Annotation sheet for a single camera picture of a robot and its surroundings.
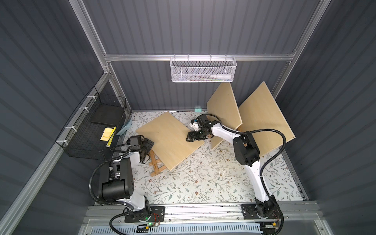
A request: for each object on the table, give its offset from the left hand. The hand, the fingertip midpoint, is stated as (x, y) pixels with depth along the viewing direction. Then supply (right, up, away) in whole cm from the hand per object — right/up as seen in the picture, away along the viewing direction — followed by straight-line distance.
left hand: (151, 145), depth 95 cm
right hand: (+27, +4, +5) cm, 28 cm away
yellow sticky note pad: (-17, +9, -22) cm, 29 cm away
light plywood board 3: (+11, +5, +6) cm, 14 cm away
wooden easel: (+6, -13, -11) cm, 18 cm away
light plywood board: (+71, +22, -1) cm, 74 cm away
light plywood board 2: (+47, +27, +1) cm, 54 cm away
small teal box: (+32, +26, +25) cm, 48 cm away
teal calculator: (-22, +11, +10) cm, 26 cm away
